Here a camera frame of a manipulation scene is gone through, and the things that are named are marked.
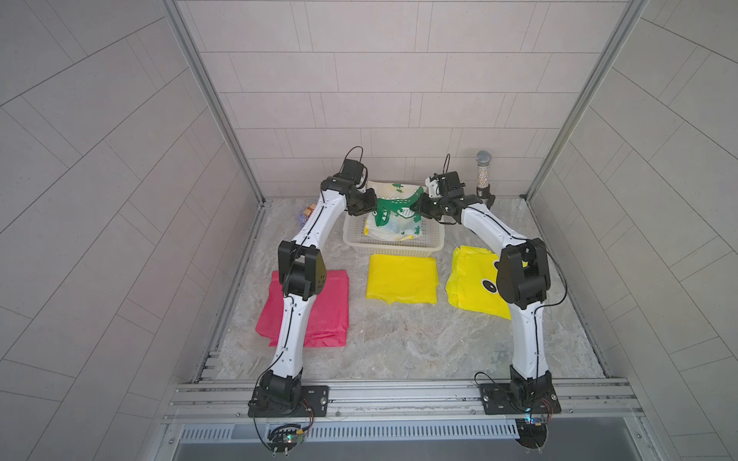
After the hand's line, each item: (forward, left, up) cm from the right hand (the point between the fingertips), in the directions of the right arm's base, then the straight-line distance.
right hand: (410, 204), depth 97 cm
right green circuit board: (-63, -23, -18) cm, 69 cm away
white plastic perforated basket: (-8, -7, -10) cm, 15 cm away
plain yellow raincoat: (-20, +7, -14) cm, 26 cm away
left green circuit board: (-61, +36, -12) cm, 72 cm away
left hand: (+1, +10, 0) cm, 10 cm away
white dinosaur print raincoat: (-5, +6, -1) cm, 8 cm away
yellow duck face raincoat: (-23, -18, -15) cm, 33 cm away
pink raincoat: (-33, +27, -9) cm, 44 cm away
